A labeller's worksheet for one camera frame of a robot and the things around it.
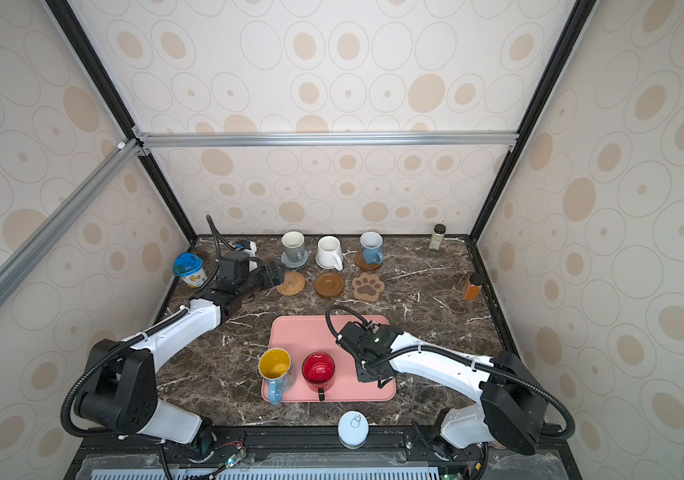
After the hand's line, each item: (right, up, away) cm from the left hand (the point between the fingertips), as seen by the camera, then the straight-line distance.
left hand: (282, 262), depth 87 cm
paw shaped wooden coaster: (+26, -9, +17) cm, 32 cm away
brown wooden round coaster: (+25, -1, +23) cm, 34 cm away
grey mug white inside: (-1, +7, +22) cm, 23 cm away
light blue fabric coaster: (-1, -1, +23) cm, 23 cm away
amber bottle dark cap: (+60, -8, +8) cm, 61 cm away
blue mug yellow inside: (-2, -29, -3) cm, 29 cm away
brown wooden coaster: (+12, -8, +19) cm, 24 cm away
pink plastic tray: (+6, -23, +6) cm, 24 cm away
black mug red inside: (+11, -31, -2) cm, 33 cm away
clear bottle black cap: (+53, +9, +26) cm, 59 cm away
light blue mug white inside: (+27, +5, +16) cm, 32 cm away
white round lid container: (+20, -40, -15) cm, 48 cm away
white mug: (+12, +4, +18) cm, 22 cm away
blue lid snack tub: (-33, -2, +11) cm, 35 cm away
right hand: (+26, -30, -5) cm, 40 cm away
